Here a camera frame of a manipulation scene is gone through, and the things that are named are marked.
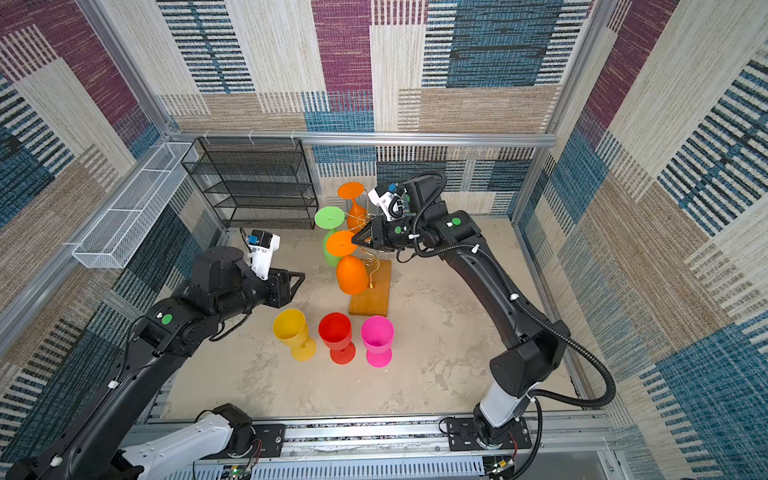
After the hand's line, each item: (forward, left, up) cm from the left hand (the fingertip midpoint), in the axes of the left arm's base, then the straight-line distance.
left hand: (296, 270), depth 66 cm
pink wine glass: (-6, -17, -20) cm, 27 cm away
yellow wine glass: (-2, +6, -23) cm, 24 cm away
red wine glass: (-4, -6, -22) cm, 23 cm away
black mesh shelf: (+51, +27, -16) cm, 60 cm away
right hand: (+5, -13, +2) cm, 14 cm away
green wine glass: (+15, -6, +1) cm, 16 cm away
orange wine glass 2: (+22, -12, -4) cm, 25 cm away
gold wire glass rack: (+16, -14, -1) cm, 21 cm away
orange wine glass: (+4, -11, -8) cm, 14 cm away
